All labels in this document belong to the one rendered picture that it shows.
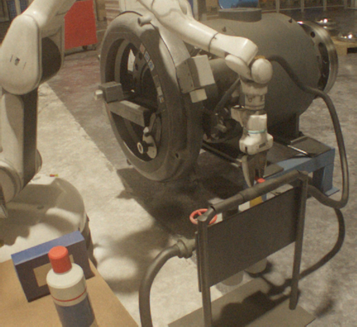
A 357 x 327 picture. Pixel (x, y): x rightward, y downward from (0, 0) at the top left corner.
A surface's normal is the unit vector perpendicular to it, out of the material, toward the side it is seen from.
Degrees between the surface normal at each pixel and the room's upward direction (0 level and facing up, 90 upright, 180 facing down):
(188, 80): 90
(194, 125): 93
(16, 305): 0
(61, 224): 48
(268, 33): 40
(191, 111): 87
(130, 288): 0
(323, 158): 90
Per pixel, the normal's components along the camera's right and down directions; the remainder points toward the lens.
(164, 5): -0.46, 0.11
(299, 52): 0.45, -0.14
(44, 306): -0.07, -0.91
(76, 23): 0.60, 0.29
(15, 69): -0.14, 0.42
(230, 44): -0.32, -0.25
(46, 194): -0.15, 0.14
